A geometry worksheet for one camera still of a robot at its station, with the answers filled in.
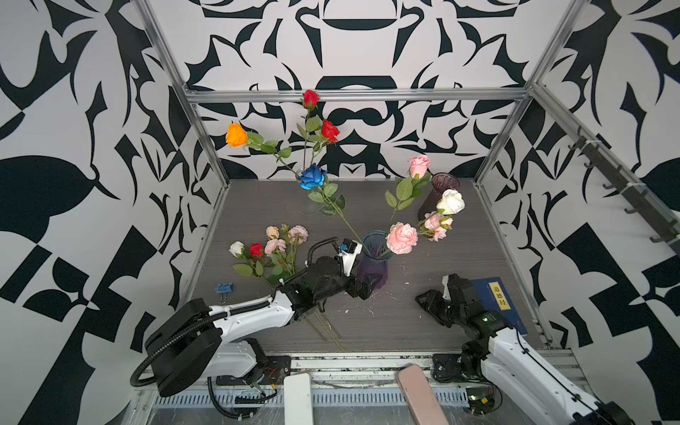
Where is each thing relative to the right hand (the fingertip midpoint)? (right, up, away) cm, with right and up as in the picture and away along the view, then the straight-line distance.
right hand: (420, 300), depth 85 cm
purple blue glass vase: (-15, +14, -4) cm, 21 cm away
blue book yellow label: (+24, 0, +2) cm, 24 cm away
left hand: (-16, +13, -9) cm, 22 cm away
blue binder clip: (-63, +3, +3) cm, 63 cm away
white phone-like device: (-35, -17, -20) cm, 44 cm away
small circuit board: (+12, -22, -13) cm, 28 cm away
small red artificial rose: (-34, +57, +2) cm, 66 cm away
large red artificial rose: (-29, +54, +6) cm, 62 cm away
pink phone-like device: (-4, -20, -17) cm, 27 cm away
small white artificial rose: (-62, +14, +10) cm, 64 cm away
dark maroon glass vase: (+10, +38, +11) cm, 41 cm away
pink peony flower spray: (-11, +22, -21) cm, 33 cm away
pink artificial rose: (-8, +34, -15) cm, 38 cm away
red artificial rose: (-54, +14, +9) cm, 57 cm away
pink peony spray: (-45, +13, +9) cm, 48 cm away
